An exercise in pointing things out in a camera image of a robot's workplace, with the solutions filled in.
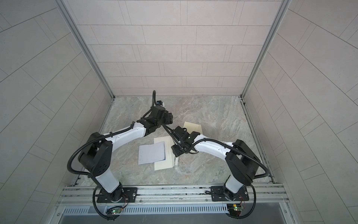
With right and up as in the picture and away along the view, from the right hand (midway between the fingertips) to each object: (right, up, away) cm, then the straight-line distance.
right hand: (175, 152), depth 83 cm
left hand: (-3, +23, +6) cm, 24 cm away
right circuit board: (+30, -24, -15) cm, 41 cm away
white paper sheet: (-15, -1, +1) cm, 15 cm away
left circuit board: (-28, -21, -18) cm, 40 cm away
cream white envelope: (-3, -5, 0) cm, 6 cm away
